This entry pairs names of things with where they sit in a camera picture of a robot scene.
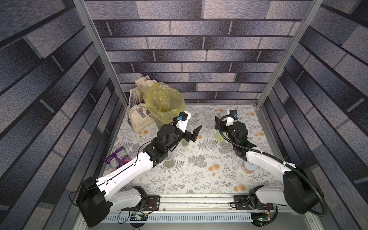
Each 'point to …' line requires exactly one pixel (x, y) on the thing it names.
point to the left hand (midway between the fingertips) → (194, 120)
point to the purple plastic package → (119, 157)
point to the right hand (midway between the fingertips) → (221, 115)
